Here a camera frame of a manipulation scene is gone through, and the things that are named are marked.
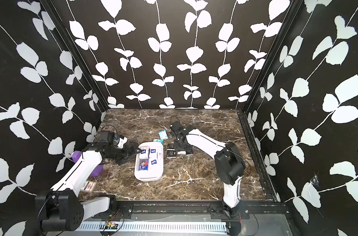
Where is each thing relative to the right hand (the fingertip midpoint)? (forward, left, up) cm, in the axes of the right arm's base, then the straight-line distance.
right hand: (178, 146), depth 90 cm
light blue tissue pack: (+13, +12, -6) cm, 18 cm away
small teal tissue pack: (+7, +13, -5) cm, 16 cm away
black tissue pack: (+4, +6, -7) cm, 10 cm away
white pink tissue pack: (-3, +12, -3) cm, 13 cm away
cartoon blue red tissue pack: (-10, +21, -5) cm, 24 cm away
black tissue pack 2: (-2, +5, -6) cm, 8 cm away
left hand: (-7, +23, +5) cm, 25 cm away
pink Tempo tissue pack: (-3, +17, -5) cm, 18 cm away
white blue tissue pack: (-10, +15, -5) cm, 19 cm away
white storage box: (-18, +16, -2) cm, 24 cm away
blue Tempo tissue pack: (-4, +21, -1) cm, 21 cm away
